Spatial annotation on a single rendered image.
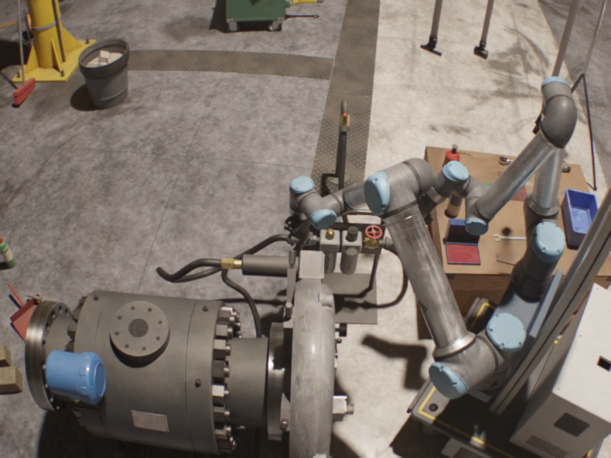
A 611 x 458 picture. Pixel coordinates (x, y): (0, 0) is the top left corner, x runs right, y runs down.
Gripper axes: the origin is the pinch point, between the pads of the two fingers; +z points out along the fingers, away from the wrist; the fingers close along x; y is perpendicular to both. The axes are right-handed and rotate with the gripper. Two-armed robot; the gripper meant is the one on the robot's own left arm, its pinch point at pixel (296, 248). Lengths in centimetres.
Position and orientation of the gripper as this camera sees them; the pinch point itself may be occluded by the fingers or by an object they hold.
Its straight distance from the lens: 266.8
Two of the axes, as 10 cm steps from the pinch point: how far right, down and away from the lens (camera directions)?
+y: 5.0, -6.5, 5.7
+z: -0.5, 6.4, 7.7
